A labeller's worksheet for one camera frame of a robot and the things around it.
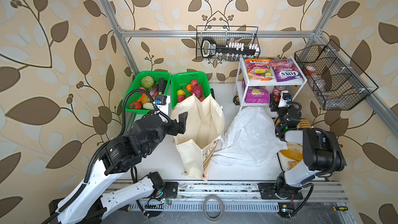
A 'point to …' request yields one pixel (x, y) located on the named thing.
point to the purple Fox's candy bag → (285, 69)
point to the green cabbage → (147, 81)
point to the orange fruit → (189, 87)
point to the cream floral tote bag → (196, 143)
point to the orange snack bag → (259, 69)
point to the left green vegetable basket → (156, 82)
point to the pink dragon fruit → (197, 89)
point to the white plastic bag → (251, 138)
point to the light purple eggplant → (153, 89)
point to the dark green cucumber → (162, 85)
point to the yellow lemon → (180, 92)
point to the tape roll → (213, 196)
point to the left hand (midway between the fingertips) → (179, 112)
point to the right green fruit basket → (180, 80)
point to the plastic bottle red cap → (310, 70)
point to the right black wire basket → (338, 83)
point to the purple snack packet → (257, 94)
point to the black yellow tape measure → (236, 100)
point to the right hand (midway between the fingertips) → (279, 95)
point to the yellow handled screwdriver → (340, 208)
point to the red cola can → (276, 92)
